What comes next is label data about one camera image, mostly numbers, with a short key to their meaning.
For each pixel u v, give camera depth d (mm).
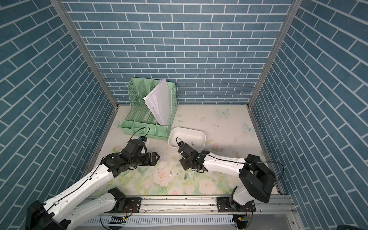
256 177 438
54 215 389
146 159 691
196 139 992
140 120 1077
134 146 587
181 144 766
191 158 644
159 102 915
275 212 721
